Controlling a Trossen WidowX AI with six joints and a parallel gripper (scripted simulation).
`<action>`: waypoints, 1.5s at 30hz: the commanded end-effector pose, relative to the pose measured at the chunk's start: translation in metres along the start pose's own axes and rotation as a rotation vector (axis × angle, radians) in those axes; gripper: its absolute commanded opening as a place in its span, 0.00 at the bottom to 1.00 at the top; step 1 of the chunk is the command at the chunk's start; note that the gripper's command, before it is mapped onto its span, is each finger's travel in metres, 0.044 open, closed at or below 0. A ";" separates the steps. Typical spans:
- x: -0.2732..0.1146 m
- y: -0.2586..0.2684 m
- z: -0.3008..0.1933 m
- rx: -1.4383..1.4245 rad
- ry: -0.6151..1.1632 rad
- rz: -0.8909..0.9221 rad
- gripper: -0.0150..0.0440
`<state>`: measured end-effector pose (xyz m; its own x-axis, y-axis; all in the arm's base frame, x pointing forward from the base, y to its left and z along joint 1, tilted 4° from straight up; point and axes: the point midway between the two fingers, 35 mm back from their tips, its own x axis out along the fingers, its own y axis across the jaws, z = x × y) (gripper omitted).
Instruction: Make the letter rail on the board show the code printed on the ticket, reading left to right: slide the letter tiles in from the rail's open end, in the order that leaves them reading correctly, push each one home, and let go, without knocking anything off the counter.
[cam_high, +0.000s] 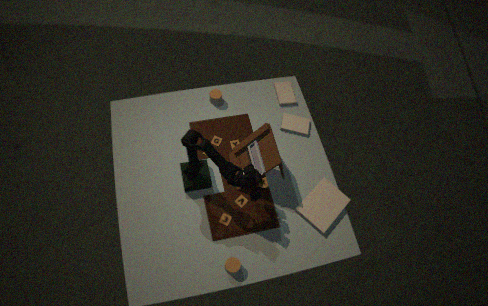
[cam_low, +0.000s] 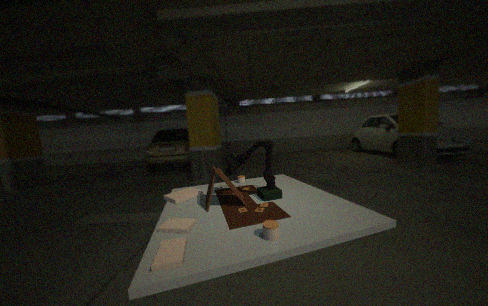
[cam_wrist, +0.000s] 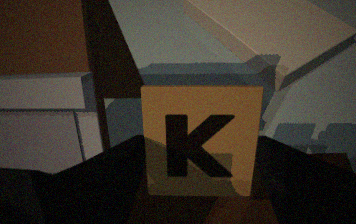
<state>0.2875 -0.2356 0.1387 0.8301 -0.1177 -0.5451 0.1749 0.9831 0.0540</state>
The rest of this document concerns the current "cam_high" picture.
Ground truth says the grey cylinder with tan lid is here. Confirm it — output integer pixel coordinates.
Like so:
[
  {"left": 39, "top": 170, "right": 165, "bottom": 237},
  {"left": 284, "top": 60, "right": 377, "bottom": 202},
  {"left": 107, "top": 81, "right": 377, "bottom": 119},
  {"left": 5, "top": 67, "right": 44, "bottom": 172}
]
[
  {"left": 225, "top": 257, "right": 241, "bottom": 274},
  {"left": 209, "top": 89, "right": 222, "bottom": 105}
]

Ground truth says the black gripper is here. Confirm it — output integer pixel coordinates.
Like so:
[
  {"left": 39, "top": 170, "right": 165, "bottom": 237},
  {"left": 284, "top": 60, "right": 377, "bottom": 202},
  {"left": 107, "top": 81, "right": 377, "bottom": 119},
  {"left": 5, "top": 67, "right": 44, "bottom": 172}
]
[{"left": 241, "top": 164, "right": 265, "bottom": 202}]

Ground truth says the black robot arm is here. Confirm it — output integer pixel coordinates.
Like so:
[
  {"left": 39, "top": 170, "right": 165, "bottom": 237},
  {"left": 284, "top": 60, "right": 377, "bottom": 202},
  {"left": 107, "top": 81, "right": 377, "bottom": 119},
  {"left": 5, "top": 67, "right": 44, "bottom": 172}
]
[{"left": 181, "top": 129, "right": 263, "bottom": 187}]

